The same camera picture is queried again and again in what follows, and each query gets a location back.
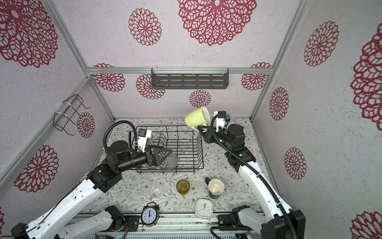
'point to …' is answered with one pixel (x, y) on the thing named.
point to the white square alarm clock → (204, 208)
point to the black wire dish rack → (184, 142)
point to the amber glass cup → (182, 186)
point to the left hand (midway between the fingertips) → (167, 151)
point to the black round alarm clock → (149, 214)
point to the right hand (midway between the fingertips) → (198, 126)
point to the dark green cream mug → (216, 186)
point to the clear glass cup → (155, 190)
